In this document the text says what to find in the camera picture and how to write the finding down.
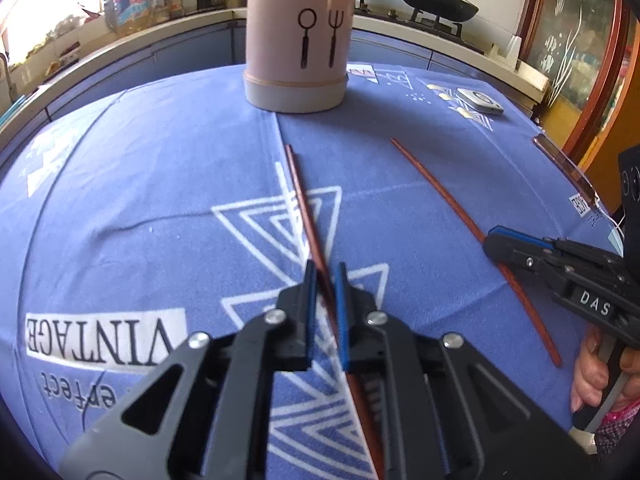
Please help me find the blue printed tablecloth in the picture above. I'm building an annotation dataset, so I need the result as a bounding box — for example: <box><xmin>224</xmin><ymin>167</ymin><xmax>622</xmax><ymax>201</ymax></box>
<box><xmin>0</xmin><ymin>62</ymin><xmax>627</xmax><ymax>480</ymax></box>

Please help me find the black gas stove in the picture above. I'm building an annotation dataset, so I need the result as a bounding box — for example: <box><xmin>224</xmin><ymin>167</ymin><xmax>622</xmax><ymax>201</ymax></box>
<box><xmin>352</xmin><ymin>0</ymin><xmax>489</xmax><ymax>57</ymax></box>

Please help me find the pink utensil holder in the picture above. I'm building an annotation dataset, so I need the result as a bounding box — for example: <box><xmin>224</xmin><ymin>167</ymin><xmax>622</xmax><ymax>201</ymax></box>
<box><xmin>243</xmin><ymin>0</ymin><xmax>357</xmax><ymax>114</ymax></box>

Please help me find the rose gold smartphone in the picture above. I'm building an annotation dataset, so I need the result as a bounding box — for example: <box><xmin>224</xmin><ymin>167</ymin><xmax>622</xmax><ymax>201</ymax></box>
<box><xmin>532</xmin><ymin>132</ymin><xmax>599</xmax><ymax>207</ymax></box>

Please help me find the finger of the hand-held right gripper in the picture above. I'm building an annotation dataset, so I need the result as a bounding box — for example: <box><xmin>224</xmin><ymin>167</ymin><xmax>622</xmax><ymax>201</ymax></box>
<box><xmin>487</xmin><ymin>226</ymin><xmax>576</xmax><ymax>261</ymax></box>
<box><xmin>481</xmin><ymin>237</ymin><xmax>571</xmax><ymax>286</ymax></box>

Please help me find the kitchen window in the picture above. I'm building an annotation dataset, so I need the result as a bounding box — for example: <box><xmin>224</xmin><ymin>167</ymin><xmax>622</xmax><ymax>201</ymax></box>
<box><xmin>0</xmin><ymin>0</ymin><xmax>121</xmax><ymax>63</ymax></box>

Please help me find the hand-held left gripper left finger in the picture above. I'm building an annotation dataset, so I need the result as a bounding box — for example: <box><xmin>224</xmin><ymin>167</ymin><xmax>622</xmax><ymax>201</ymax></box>
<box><xmin>59</xmin><ymin>260</ymin><xmax>318</xmax><ymax>480</ymax></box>

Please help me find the person's right forearm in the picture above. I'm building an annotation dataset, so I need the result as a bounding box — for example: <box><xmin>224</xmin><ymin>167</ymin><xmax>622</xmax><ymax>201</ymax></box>
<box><xmin>595</xmin><ymin>399</ymin><xmax>640</xmax><ymax>457</ymax></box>

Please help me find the wooden glass-panel door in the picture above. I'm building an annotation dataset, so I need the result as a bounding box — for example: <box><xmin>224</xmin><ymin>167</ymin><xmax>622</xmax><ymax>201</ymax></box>
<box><xmin>517</xmin><ymin>0</ymin><xmax>640</xmax><ymax>182</ymax></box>

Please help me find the light blue face mask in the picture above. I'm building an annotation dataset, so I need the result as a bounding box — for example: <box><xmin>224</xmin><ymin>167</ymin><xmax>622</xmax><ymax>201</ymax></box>
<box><xmin>606</xmin><ymin>222</ymin><xmax>627</xmax><ymax>252</ymax></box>

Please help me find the white charging cable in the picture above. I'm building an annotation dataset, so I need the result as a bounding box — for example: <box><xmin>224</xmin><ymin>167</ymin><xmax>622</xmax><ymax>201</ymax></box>
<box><xmin>594</xmin><ymin>199</ymin><xmax>627</xmax><ymax>233</ymax></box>

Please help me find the white square device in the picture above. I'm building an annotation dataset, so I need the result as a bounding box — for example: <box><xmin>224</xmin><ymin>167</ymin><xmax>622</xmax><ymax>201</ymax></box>
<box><xmin>457</xmin><ymin>88</ymin><xmax>505</xmax><ymax>117</ymax></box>

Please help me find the brown wooden chopstick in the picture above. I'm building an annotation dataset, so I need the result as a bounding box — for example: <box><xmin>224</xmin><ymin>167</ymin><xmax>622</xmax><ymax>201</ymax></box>
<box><xmin>391</xmin><ymin>138</ymin><xmax>563</xmax><ymax>367</ymax></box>
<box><xmin>283</xmin><ymin>143</ymin><xmax>387</xmax><ymax>480</ymax></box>

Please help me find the white plastic holder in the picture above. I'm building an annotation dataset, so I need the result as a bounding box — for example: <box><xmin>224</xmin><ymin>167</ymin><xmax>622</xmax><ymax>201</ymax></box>
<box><xmin>487</xmin><ymin>35</ymin><xmax>521</xmax><ymax>69</ymax></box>

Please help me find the person's right hand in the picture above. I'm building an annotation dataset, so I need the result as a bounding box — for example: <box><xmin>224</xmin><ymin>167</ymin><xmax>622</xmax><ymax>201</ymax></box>
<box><xmin>571</xmin><ymin>330</ymin><xmax>640</xmax><ymax>413</ymax></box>

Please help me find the cooking oil bottle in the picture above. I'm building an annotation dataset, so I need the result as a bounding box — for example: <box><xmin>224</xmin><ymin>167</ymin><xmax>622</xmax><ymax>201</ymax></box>
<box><xmin>112</xmin><ymin>0</ymin><xmax>154</xmax><ymax>37</ymax></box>

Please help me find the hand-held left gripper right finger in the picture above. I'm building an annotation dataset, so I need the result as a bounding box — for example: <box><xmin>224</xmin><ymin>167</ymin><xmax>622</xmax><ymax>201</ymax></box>
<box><xmin>334</xmin><ymin>261</ymin><xmax>592</xmax><ymax>480</ymax></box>

